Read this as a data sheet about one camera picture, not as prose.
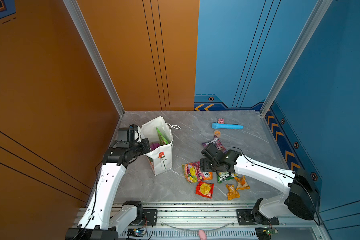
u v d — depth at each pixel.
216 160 0.60
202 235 0.68
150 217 0.73
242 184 0.83
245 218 0.72
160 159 0.76
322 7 0.70
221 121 1.11
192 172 0.85
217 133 1.06
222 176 0.85
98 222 0.38
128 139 0.56
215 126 1.06
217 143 0.97
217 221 0.73
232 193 0.80
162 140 0.79
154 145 0.85
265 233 0.71
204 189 0.81
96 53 0.86
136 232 0.71
